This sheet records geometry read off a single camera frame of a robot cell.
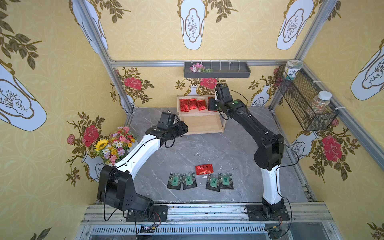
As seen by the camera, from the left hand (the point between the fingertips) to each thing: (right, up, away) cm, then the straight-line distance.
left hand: (178, 128), depth 86 cm
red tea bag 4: (+18, +13, -4) cm, 23 cm away
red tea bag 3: (+13, +14, +6) cm, 20 cm away
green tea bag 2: (+6, -30, -2) cm, 30 cm away
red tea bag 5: (+15, -24, +2) cm, 29 cm away
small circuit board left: (-14, -49, -13) cm, 52 cm away
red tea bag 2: (+8, +15, +7) cm, 18 cm away
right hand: (+23, +17, +6) cm, 29 cm away
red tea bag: (+3, +14, +6) cm, 16 cm away
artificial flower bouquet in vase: (-35, -11, -8) cm, 38 cm away
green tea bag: (-2, -30, -2) cm, 30 cm away
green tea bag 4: (+26, -29, -2) cm, 40 cm away
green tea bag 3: (+19, -30, -2) cm, 36 cm away
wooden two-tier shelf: (+14, +3, +24) cm, 28 cm away
